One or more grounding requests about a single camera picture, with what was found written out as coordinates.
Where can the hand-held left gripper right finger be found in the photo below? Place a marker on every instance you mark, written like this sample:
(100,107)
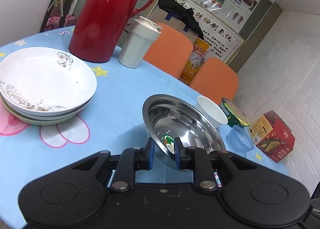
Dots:
(178,153)

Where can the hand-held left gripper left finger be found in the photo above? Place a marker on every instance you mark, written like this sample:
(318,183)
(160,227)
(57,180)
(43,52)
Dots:
(150,154)

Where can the stainless steel bowl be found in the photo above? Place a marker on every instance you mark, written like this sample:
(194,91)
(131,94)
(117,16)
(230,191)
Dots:
(180,121)

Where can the blue-rimmed white deep plate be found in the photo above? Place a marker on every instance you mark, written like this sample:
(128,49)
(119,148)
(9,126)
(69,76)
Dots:
(62,114)

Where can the light green plate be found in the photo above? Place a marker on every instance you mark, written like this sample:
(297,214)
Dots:
(42,121)

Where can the floral white deep plate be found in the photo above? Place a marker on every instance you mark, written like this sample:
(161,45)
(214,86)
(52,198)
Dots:
(42,79)

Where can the small white bowl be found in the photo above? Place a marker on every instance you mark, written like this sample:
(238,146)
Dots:
(212,110)

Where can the translucent blue plastic bowl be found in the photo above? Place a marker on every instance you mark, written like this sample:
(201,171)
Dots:
(240,140)

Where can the green instant noodle bowl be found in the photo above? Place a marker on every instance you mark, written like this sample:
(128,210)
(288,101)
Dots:
(236,114)

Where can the orange chair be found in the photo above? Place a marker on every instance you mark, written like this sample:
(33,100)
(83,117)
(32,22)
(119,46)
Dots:
(215,79)
(167,49)

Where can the yellow snack packet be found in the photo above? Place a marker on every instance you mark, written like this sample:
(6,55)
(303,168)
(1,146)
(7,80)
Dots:
(197,61)

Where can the red cardboard food box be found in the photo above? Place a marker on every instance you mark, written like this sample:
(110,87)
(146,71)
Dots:
(273,139)

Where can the white lidded cup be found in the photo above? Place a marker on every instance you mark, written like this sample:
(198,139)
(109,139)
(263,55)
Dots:
(136,44)

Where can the cardboard box with black cloth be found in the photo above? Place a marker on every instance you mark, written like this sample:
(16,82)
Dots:
(178,10)

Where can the red thermos jug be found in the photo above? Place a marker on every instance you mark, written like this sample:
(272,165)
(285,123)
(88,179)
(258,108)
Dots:
(100,19)

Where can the pink floral seat cushion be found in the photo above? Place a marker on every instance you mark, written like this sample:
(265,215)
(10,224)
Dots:
(60,21)

